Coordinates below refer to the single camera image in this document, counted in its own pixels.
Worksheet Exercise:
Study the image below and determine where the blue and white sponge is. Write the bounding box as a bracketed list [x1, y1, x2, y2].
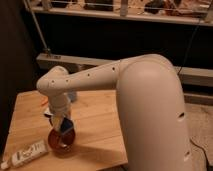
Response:
[59, 118, 74, 134]

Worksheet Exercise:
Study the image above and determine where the black cable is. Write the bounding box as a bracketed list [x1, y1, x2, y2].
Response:
[175, 18, 204, 76]

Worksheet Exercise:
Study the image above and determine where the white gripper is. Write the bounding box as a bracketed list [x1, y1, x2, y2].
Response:
[49, 94, 72, 130]

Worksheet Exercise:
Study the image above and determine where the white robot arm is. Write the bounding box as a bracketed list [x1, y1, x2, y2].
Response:
[37, 54, 193, 171]

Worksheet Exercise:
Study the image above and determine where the brown ceramic bowl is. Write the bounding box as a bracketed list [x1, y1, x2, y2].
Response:
[48, 129, 75, 154]

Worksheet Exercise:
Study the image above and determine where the white tube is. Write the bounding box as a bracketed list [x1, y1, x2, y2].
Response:
[0, 140, 48, 170]

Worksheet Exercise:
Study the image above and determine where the metal rod stand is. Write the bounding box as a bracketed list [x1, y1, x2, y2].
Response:
[25, 0, 51, 57]

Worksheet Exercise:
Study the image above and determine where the grey baseboard ledge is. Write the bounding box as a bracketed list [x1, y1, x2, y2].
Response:
[36, 53, 213, 87]

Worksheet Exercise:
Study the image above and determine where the wooden shelf with clutter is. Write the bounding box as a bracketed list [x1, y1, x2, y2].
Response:
[23, 0, 213, 27]

